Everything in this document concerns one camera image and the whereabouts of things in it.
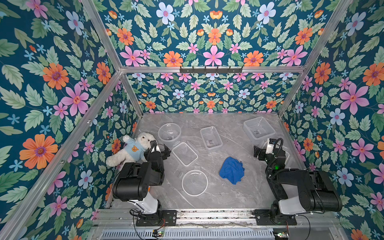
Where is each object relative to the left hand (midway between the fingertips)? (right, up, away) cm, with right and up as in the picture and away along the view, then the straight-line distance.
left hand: (157, 145), depth 92 cm
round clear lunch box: (+4, +7, +14) cm, 16 cm away
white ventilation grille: (+51, -40, -22) cm, 68 cm away
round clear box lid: (+24, -21, -6) cm, 33 cm away
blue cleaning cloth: (+46, -14, -6) cm, 48 cm away
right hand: (+69, 0, 0) cm, 69 cm away
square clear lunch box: (+70, +9, +18) cm, 73 cm away
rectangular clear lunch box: (+35, +4, +13) cm, 37 cm away
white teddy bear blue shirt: (-14, -3, -2) cm, 14 cm away
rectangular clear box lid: (+17, -6, +6) cm, 19 cm away
